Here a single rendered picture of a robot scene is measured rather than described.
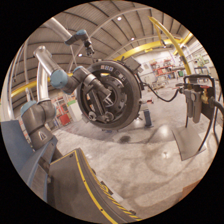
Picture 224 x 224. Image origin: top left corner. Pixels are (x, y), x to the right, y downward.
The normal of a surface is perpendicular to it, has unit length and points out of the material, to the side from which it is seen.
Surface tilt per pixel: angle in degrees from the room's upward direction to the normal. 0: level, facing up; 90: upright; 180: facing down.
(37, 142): 70
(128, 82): 90
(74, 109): 90
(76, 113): 90
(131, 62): 90
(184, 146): 0
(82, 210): 0
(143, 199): 0
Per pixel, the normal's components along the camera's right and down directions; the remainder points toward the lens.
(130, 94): -0.41, 0.38
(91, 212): -0.38, -0.90
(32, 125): 0.79, -0.18
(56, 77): 0.27, 0.21
